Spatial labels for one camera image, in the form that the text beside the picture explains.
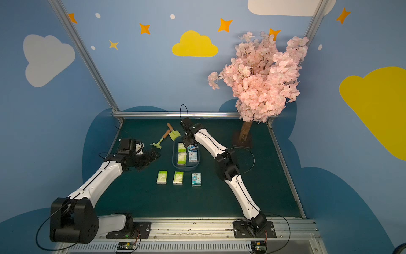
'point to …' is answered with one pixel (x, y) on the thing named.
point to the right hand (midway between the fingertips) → (192, 139)
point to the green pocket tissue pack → (162, 177)
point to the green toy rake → (157, 144)
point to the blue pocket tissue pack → (196, 179)
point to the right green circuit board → (259, 246)
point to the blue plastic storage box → (190, 165)
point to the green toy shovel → (174, 134)
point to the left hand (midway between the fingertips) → (155, 157)
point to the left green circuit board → (126, 245)
